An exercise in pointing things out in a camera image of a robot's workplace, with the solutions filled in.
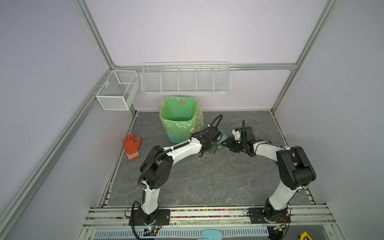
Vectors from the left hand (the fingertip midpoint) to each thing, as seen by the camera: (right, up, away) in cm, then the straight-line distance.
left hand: (211, 147), depth 90 cm
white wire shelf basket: (-16, +45, +8) cm, 48 cm away
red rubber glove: (-54, -2, +11) cm, 55 cm away
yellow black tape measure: (+41, -37, -23) cm, 60 cm away
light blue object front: (-2, -38, -21) cm, 43 cm away
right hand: (+8, +1, +4) cm, 9 cm away
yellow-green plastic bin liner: (-20, +21, +14) cm, 32 cm away
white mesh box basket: (-63, +37, +11) cm, 74 cm away
